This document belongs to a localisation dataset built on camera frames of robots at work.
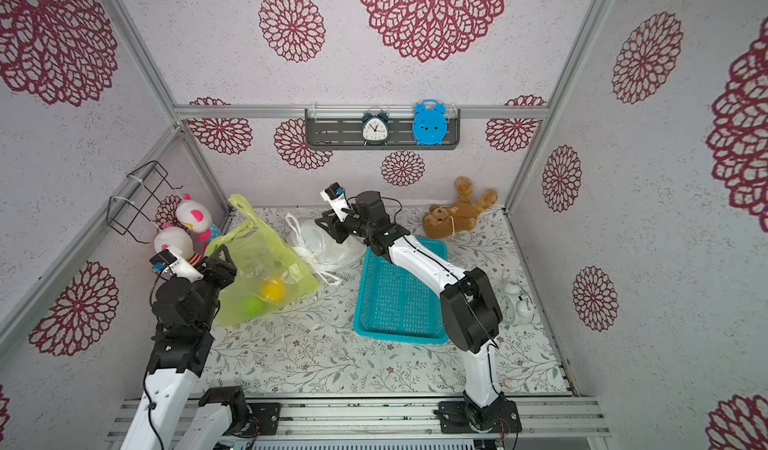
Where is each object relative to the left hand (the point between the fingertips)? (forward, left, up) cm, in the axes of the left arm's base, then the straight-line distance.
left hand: (221, 253), depth 73 cm
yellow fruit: (+1, -6, -21) cm, 22 cm away
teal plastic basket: (0, -42, -28) cm, 51 cm away
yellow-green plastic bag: (+3, -6, -16) cm, 18 cm away
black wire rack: (+10, +24, +5) cm, 26 cm away
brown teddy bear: (+28, -61, -21) cm, 70 cm away
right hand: (+13, -22, 0) cm, 25 cm away
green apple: (-4, -1, -22) cm, 22 cm away
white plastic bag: (+13, -21, -21) cm, 33 cm away
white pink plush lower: (+12, +21, -8) cm, 25 cm away
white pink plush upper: (+20, +19, -9) cm, 29 cm away
